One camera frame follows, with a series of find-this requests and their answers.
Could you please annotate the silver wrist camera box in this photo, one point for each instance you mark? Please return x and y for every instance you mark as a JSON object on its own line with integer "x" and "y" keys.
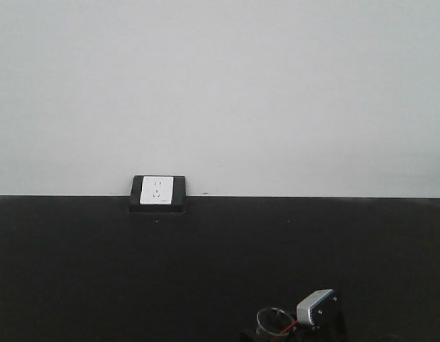
{"x": 308, "y": 306}

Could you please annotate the black box with white socket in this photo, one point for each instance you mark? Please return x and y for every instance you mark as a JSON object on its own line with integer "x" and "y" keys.
{"x": 135, "y": 199}

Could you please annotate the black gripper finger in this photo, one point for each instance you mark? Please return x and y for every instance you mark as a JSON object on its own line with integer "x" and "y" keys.
{"x": 249, "y": 335}

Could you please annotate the small glass beaker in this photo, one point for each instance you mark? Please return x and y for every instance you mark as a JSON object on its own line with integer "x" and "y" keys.
{"x": 266, "y": 326}

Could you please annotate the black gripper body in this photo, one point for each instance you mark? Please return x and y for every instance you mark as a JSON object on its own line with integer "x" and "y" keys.
{"x": 330, "y": 324}

